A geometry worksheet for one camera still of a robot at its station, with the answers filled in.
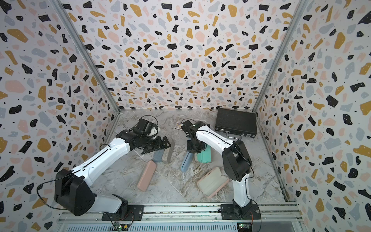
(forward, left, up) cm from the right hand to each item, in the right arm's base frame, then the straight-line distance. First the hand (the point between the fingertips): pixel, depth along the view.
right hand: (193, 152), depth 89 cm
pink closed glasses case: (-15, +26, -2) cm, 30 cm away
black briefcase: (+30, -32, -6) cm, 44 cm away
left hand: (-2, +15, +10) cm, 18 cm away
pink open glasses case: (-15, -11, -7) cm, 20 cm away
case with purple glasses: (-5, +3, -3) cm, 6 cm away
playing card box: (+25, +12, -6) cm, 29 cm away
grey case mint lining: (-1, +23, -4) cm, 23 cm away
